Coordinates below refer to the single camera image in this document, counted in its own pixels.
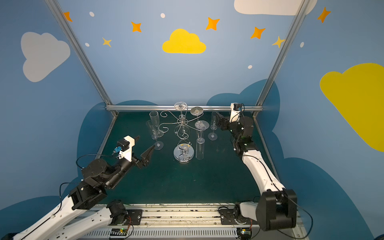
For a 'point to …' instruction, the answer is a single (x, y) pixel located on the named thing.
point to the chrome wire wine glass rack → (183, 152)
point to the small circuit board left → (118, 233)
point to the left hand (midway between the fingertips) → (144, 139)
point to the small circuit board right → (244, 233)
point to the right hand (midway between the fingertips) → (224, 111)
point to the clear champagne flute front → (213, 136)
